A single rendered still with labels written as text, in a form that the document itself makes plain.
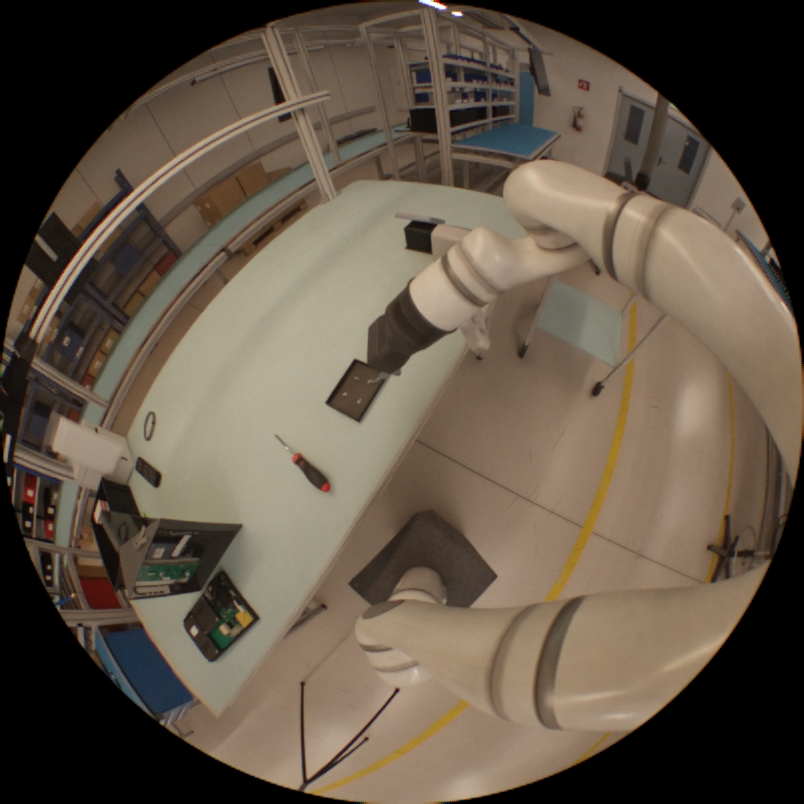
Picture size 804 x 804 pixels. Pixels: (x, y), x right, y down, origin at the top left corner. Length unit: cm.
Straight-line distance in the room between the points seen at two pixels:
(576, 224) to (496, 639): 26
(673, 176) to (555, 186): 630
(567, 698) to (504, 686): 4
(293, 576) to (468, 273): 54
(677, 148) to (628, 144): 101
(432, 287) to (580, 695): 32
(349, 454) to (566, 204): 46
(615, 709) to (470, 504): 137
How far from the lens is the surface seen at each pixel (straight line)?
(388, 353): 33
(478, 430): 152
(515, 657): 17
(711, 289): 16
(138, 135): 468
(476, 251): 25
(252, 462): 59
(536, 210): 22
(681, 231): 17
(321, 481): 47
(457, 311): 27
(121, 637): 224
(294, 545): 53
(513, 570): 155
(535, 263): 27
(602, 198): 20
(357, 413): 50
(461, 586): 63
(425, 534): 60
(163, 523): 48
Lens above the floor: 145
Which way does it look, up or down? 66 degrees down
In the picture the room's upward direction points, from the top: 21 degrees counter-clockwise
